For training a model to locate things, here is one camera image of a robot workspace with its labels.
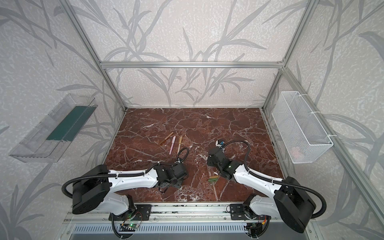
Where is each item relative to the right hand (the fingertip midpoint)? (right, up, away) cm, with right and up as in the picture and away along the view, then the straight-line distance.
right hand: (210, 151), depth 87 cm
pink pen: (-24, +5, +15) cm, 29 cm away
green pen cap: (+1, -16, -2) cm, 16 cm away
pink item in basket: (+41, +2, -14) cm, 44 cm away
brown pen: (-30, +6, +15) cm, 34 cm away
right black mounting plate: (+12, -27, -14) cm, 33 cm away
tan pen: (-20, +2, +12) cm, 24 cm away
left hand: (-17, -15, -2) cm, 22 cm away
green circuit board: (-41, -34, -15) cm, 55 cm away
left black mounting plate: (-35, -28, -14) cm, 47 cm away
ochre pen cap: (+2, -15, -1) cm, 15 cm away
